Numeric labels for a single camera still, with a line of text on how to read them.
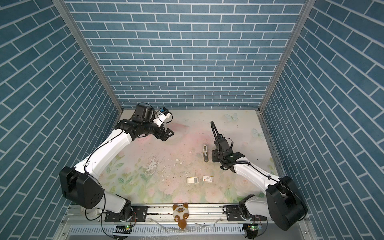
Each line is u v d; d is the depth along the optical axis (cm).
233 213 73
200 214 76
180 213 72
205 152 94
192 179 85
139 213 74
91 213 73
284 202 42
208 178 84
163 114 70
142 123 61
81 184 40
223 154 66
